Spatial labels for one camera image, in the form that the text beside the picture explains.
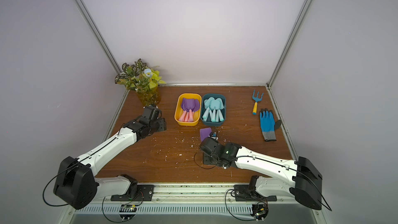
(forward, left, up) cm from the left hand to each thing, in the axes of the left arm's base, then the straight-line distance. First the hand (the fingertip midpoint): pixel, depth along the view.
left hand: (164, 122), depth 86 cm
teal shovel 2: (+19, -33, -8) cm, 39 cm away
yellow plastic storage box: (+15, -5, -10) cm, 19 cm away
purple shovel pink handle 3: (+20, -9, -9) cm, 24 cm away
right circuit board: (-39, -50, -13) cm, 64 cm away
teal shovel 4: (+21, -24, -9) cm, 33 cm away
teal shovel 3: (+20, -29, -9) cm, 36 cm away
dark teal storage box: (+6, -32, -10) cm, 34 cm away
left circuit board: (-40, +13, -16) cm, 45 cm away
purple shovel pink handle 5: (+10, -11, -9) cm, 17 cm away
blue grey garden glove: (+6, -64, -12) cm, 66 cm away
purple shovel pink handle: (+8, -9, -8) cm, 14 cm away
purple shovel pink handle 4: (+19, -18, -8) cm, 27 cm away
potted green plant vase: (+26, +17, +8) cm, 32 cm away
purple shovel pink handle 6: (-5, -23, -2) cm, 24 cm away
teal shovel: (+22, -28, -9) cm, 36 cm away
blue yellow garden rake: (+27, -61, -11) cm, 68 cm away
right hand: (-18, -23, -2) cm, 29 cm away
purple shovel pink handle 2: (+20, -12, -9) cm, 25 cm away
